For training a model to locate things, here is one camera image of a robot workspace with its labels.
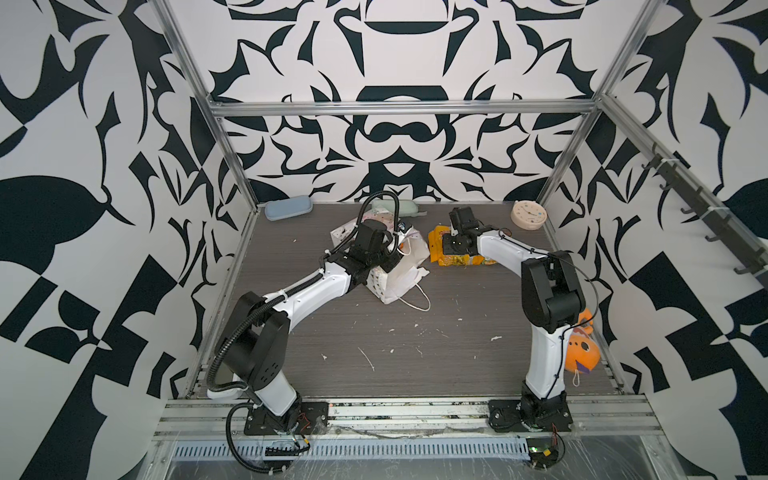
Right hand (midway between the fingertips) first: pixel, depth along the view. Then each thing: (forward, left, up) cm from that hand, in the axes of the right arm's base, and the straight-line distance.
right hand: (451, 240), depth 101 cm
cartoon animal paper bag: (-13, +17, -5) cm, 22 cm away
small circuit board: (-57, -14, -8) cm, 59 cm away
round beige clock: (+16, -32, -6) cm, 36 cm away
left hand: (-8, +18, +14) cm, 24 cm away
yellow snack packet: (-4, +5, -4) cm, 7 cm away
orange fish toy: (-37, -27, +2) cm, 46 cm away
